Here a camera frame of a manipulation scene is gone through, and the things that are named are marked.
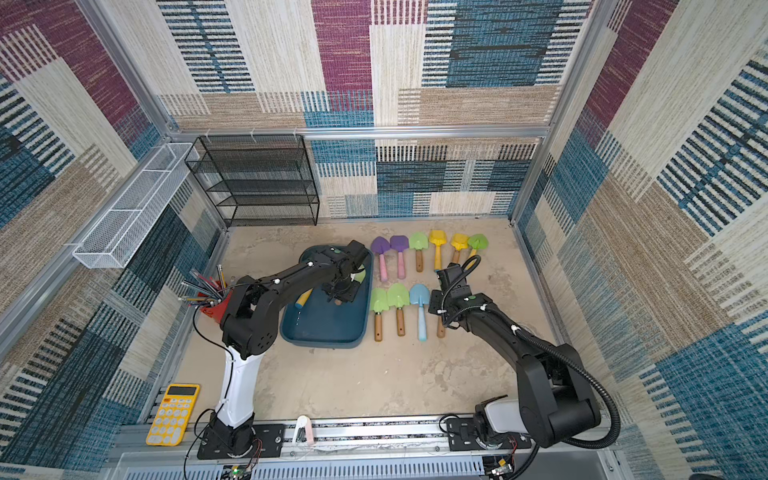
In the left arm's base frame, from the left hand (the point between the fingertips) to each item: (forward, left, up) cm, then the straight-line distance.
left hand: (345, 295), depth 97 cm
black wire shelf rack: (+38, +32, +17) cm, 53 cm away
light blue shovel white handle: (+1, -24, -1) cm, 24 cm away
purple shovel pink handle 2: (+22, -18, 0) cm, 29 cm away
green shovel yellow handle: (+22, -46, 0) cm, 51 cm away
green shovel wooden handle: (+22, -25, -1) cm, 34 cm away
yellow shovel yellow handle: (+24, -32, -1) cm, 40 cm away
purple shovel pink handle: (+20, -11, +1) cm, 23 cm away
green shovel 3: (-13, -29, -1) cm, 32 cm away
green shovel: (-3, -10, -2) cm, 11 cm away
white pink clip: (-38, +8, -2) cm, 39 cm away
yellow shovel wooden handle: (+22, -40, 0) cm, 46 cm away
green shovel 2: (0, -17, -1) cm, 17 cm away
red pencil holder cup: (-5, +38, +6) cm, 38 cm away
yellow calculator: (-34, +41, -1) cm, 53 cm away
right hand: (-6, -30, +3) cm, 31 cm away
